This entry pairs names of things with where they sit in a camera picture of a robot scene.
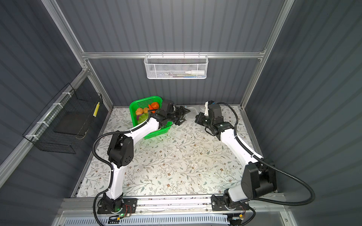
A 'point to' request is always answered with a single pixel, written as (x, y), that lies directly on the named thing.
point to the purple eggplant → (137, 117)
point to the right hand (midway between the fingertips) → (197, 116)
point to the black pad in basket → (72, 122)
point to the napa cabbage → (143, 118)
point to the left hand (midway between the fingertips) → (189, 112)
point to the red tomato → (155, 105)
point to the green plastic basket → (143, 103)
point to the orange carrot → (152, 108)
